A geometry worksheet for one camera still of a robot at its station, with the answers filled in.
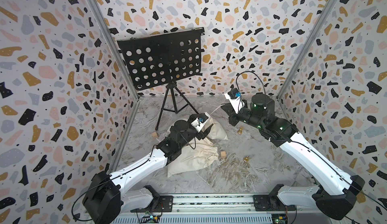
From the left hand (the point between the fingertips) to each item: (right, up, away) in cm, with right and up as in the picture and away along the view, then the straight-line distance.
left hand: (207, 117), depth 74 cm
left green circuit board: (-26, -48, -3) cm, 54 cm away
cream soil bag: (+7, -9, +16) cm, 20 cm away
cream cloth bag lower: (-6, -23, +13) cm, 27 cm away
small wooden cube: (+10, -23, +16) cm, 30 cm away
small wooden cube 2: (-34, -12, +24) cm, 43 cm away
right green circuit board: (+35, -48, -2) cm, 59 cm away
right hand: (+7, +6, -9) cm, 13 cm away
